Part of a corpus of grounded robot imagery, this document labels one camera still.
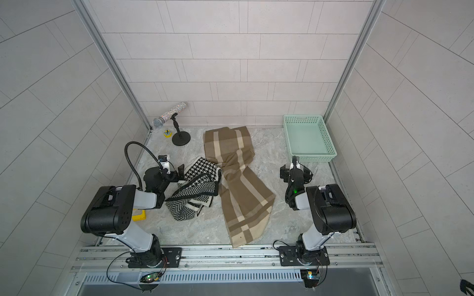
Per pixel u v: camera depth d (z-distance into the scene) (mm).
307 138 1061
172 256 708
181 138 1112
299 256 646
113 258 718
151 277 651
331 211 456
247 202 848
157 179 706
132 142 720
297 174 702
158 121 873
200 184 843
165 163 793
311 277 673
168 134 1117
